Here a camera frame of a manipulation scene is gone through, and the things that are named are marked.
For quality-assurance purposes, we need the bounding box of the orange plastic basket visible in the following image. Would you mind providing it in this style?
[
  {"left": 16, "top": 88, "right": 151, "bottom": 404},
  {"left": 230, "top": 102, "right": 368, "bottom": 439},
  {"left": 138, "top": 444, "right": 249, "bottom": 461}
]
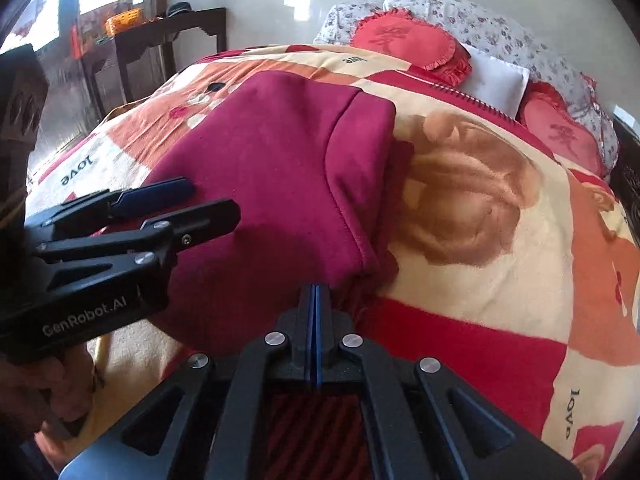
[{"left": 104, "top": 8, "right": 144, "bottom": 37}]

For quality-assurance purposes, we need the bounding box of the left red heart cushion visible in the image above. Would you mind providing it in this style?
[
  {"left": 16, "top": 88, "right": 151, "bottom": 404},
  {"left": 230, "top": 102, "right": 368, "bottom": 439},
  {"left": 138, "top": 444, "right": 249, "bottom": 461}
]
[{"left": 350, "top": 9, "right": 473, "bottom": 87}]

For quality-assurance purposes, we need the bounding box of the right red heart cushion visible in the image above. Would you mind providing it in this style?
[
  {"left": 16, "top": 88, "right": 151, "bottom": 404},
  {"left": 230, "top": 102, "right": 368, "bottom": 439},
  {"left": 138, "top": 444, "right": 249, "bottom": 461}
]
[{"left": 518, "top": 81, "right": 605, "bottom": 177}]

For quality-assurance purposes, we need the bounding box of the dark wooden side table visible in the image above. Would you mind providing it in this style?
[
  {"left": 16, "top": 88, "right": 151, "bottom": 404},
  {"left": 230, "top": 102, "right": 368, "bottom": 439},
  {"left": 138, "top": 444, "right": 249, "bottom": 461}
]
[{"left": 80, "top": 8, "right": 228, "bottom": 119}]

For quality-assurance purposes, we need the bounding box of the person's left hand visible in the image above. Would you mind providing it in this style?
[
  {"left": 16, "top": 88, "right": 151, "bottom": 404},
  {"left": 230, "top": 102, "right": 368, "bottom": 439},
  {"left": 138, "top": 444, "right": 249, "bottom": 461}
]
[{"left": 1, "top": 344, "right": 94, "bottom": 443}]

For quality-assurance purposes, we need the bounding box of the white small pillow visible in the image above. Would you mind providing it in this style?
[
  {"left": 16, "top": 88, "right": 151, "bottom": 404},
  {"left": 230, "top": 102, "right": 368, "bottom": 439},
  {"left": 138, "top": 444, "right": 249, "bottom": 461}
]
[{"left": 457, "top": 46, "right": 529, "bottom": 118}]

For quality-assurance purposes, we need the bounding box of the carved dark wooden cabinet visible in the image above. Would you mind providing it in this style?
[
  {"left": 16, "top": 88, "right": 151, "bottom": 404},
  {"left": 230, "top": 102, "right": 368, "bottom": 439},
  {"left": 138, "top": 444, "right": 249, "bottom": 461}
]
[{"left": 611, "top": 118, "right": 640, "bottom": 244}]

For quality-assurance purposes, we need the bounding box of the dark red long-sleeve sweater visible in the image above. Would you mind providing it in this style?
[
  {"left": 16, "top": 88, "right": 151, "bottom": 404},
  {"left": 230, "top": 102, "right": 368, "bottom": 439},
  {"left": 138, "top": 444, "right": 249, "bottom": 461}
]
[{"left": 149, "top": 72, "right": 412, "bottom": 356}]

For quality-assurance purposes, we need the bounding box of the red heart cushion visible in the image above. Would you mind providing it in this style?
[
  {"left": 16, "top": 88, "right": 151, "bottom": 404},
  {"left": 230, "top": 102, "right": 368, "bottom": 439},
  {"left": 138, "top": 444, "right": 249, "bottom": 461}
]
[
  {"left": 518, "top": 81, "right": 605, "bottom": 177},
  {"left": 350, "top": 9, "right": 473, "bottom": 87}
]

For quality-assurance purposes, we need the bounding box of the orange red patterned blanket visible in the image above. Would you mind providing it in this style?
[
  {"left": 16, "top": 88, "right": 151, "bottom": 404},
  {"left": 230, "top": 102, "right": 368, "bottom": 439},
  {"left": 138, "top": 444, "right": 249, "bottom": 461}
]
[{"left": 32, "top": 46, "right": 639, "bottom": 479}]

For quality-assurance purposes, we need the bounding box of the dark hat on table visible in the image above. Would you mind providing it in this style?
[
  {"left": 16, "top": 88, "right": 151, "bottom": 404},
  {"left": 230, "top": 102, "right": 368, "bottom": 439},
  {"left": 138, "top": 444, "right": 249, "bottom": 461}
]
[{"left": 166, "top": 1, "right": 192, "bottom": 18}]

